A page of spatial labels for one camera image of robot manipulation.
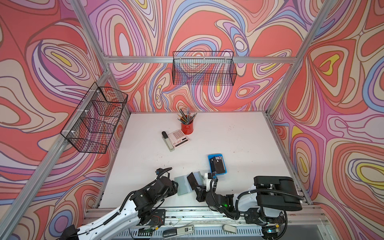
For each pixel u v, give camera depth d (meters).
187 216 0.75
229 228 0.68
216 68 0.96
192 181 0.82
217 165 0.87
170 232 0.65
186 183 0.85
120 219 0.51
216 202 0.62
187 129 1.03
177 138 1.02
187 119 1.04
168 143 0.98
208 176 0.75
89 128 0.73
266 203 0.44
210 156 0.94
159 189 0.61
